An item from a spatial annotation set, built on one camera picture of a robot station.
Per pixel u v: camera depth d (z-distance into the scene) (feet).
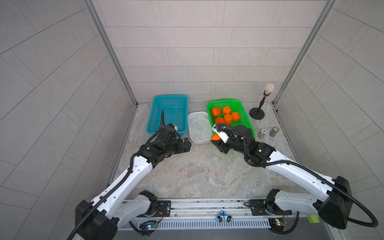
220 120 3.25
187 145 2.19
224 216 2.23
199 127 3.25
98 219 1.16
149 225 2.11
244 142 1.74
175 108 3.70
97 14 2.43
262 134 3.07
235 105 3.47
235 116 3.35
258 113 3.57
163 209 2.33
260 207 2.33
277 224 2.23
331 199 1.25
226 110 3.45
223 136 2.06
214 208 2.37
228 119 3.30
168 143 1.86
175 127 2.33
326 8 2.36
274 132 3.09
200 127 3.25
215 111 3.45
